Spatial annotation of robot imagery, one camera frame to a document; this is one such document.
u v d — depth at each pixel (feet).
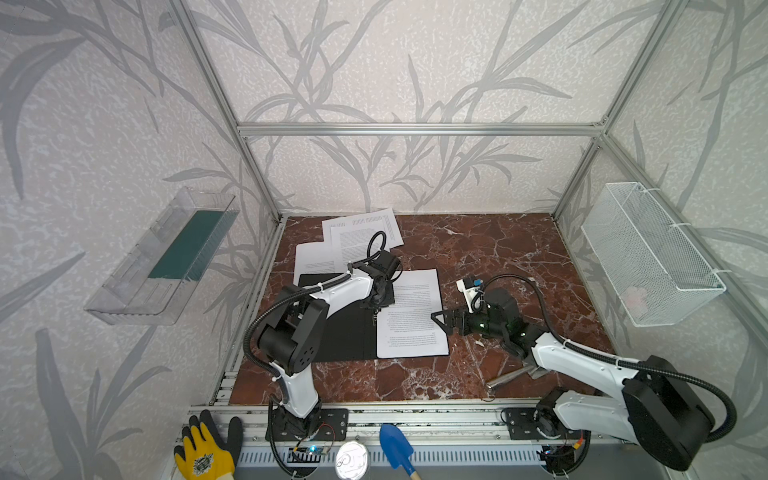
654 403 1.34
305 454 2.37
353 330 2.92
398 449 2.32
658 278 2.03
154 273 2.11
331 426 2.37
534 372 2.71
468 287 2.47
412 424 2.47
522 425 2.41
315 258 3.57
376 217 3.96
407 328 2.97
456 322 2.37
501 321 2.14
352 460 2.14
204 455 2.23
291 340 1.57
